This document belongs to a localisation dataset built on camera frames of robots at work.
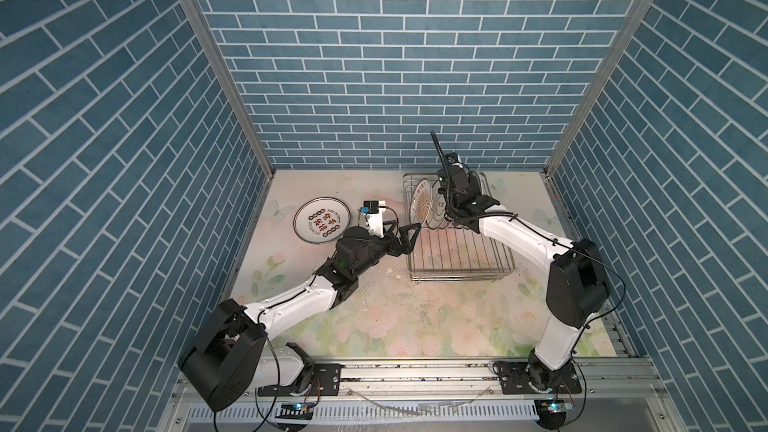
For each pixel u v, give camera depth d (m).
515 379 0.73
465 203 0.68
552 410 0.71
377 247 0.68
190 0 0.76
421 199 1.02
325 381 0.74
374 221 0.70
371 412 0.77
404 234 0.69
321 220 1.05
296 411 0.72
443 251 0.96
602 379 0.75
